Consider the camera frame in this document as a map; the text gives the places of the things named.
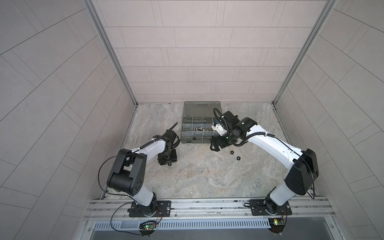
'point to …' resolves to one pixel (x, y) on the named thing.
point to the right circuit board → (278, 222)
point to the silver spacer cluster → (196, 129)
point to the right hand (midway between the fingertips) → (216, 145)
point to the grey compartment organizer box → (198, 119)
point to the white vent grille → (230, 223)
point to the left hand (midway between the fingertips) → (175, 159)
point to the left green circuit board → (149, 227)
